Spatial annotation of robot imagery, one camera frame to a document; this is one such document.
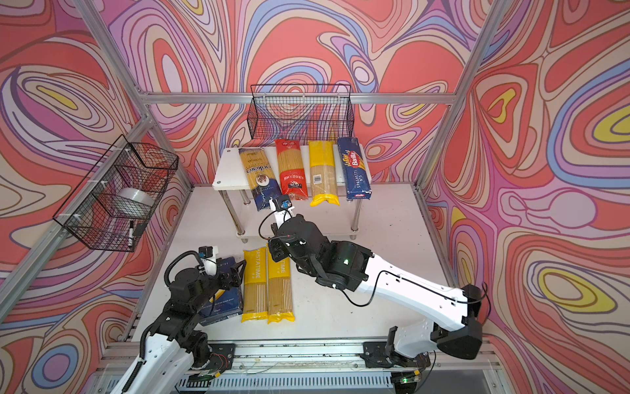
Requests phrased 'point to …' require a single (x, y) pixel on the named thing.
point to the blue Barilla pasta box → (228, 302)
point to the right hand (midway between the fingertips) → (275, 233)
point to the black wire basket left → (114, 202)
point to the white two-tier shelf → (231, 176)
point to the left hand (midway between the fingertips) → (236, 260)
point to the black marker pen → (131, 234)
